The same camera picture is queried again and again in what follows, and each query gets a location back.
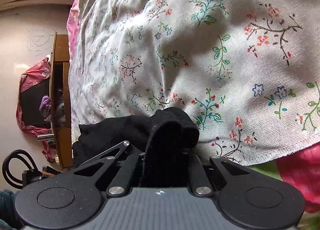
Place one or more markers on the silver metal cylinder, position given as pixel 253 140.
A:
pixel 46 137

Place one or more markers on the purple cloth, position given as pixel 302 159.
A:
pixel 45 102

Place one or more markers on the pink floral cloth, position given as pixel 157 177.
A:
pixel 35 70

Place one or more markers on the grey clutter in desk shelf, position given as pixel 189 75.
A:
pixel 60 112

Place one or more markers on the wooden side cabinet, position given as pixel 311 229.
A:
pixel 60 50

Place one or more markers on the black monitor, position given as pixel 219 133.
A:
pixel 33 105

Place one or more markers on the pink and cream cartoon quilt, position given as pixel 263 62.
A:
pixel 302 170

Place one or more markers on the white floral bedsheet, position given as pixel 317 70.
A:
pixel 200 57

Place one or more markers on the black pants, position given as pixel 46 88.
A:
pixel 170 125

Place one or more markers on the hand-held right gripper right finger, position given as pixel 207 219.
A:
pixel 197 170

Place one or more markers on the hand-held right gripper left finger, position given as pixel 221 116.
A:
pixel 130 167

